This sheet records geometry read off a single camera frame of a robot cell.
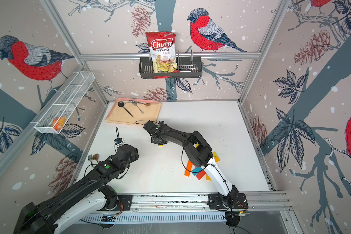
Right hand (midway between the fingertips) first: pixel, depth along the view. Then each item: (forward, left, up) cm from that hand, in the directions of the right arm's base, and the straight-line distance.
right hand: (157, 140), depth 97 cm
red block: (-21, -29, -1) cm, 36 cm away
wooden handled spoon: (+33, +13, +2) cm, 35 cm away
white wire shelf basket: (-8, +46, +32) cm, 57 cm away
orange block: (-17, -22, 0) cm, 28 cm away
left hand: (-11, +8, +10) cm, 17 cm away
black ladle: (+32, +35, +2) cm, 47 cm away
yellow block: (-4, -3, 0) cm, 5 cm away
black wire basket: (+37, -20, +34) cm, 54 cm away
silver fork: (+33, +23, +2) cm, 40 cm away
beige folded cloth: (+26, +21, 0) cm, 33 cm away
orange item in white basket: (-11, +40, +34) cm, 54 cm away
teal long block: (-18, -26, -1) cm, 32 cm away
